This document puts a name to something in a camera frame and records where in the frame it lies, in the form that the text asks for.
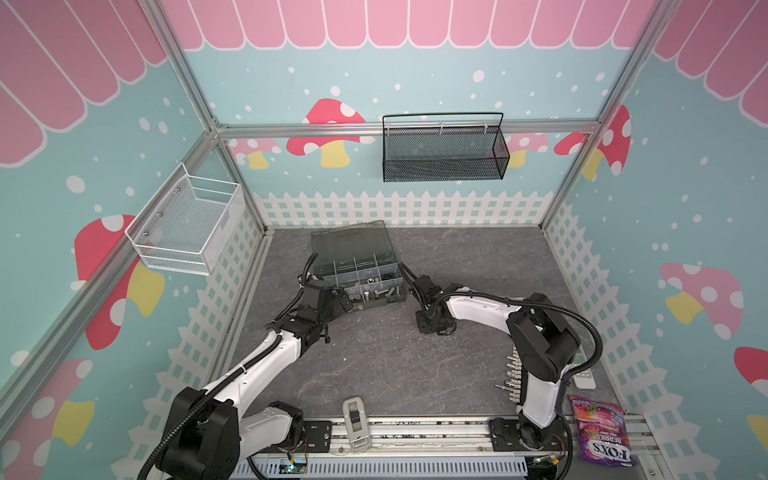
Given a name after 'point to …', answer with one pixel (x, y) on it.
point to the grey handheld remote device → (357, 424)
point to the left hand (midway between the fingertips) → (336, 305)
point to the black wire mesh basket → (426, 147)
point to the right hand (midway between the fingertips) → (425, 325)
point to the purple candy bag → (602, 432)
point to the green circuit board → (294, 468)
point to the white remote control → (585, 379)
